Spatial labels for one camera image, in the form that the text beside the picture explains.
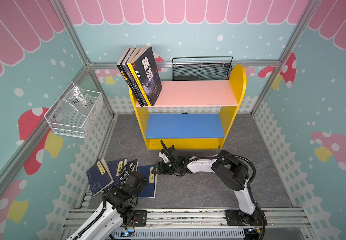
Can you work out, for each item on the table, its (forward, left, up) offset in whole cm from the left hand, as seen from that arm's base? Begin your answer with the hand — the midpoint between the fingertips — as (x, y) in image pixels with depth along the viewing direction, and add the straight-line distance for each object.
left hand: (142, 185), depth 83 cm
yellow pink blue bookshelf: (+52, -30, +3) cm, 60 cm away
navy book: (-3, -4, -1) cm, 5 cm away
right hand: (+7, -6, +1) cm, 9 cm away
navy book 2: (+10, +18, 0) cm, 21 cm away
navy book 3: (+5, +26, -1) cm, 27 cm away
